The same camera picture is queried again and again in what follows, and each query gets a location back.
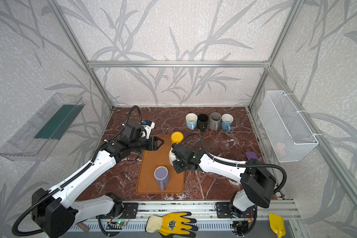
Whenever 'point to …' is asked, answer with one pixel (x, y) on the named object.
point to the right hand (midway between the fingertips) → (176, 160)
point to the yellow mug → (176, 137)
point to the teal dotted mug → (226, 121)
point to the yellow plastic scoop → (276, 223)
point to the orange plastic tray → (176, 184)
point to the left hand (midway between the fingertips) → (162, 137)
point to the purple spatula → (252, 154)
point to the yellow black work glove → (172, 224)
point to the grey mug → (214, 120)
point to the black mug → (203, 119)
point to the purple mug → (162, 176)
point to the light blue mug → (191, 119)
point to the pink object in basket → (280, 149)
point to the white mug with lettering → (171, 156)
